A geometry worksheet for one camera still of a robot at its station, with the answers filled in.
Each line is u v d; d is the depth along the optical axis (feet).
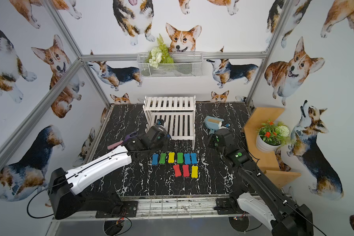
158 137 1.90
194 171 2.77
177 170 2.82
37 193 2.14
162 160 2.95
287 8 2.42
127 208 2.41
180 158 2.96
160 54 2.57
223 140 1.84
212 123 3.52
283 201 1.36
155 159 2.95
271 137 2.49
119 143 3.23
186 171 2.77
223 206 2.41
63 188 1.27
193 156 3.00
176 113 3.52
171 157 2.96
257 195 1.57
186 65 3.04
